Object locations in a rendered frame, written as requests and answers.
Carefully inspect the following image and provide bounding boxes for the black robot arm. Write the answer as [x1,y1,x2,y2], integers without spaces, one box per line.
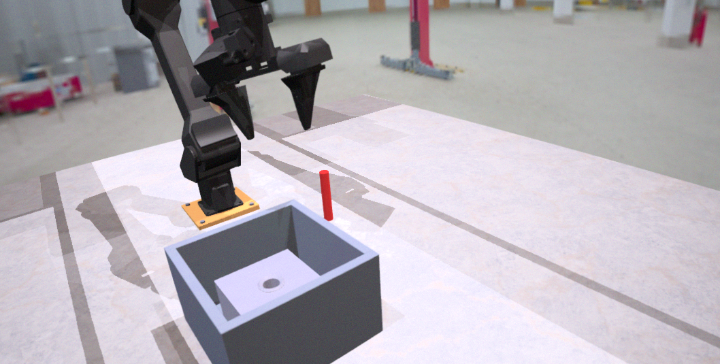
[122,0,267,216]

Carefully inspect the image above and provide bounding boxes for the white square plate with hole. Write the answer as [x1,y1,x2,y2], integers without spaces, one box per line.
[214,250,320,321]

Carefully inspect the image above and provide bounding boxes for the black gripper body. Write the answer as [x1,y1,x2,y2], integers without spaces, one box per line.
[191,6,333,98]

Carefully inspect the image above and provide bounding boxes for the red peg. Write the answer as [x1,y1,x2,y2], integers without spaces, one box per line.
[319,170,333,221]

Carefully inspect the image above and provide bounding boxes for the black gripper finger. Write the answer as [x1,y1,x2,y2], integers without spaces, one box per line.
[203,85,255,140]
[281,64,325,130]

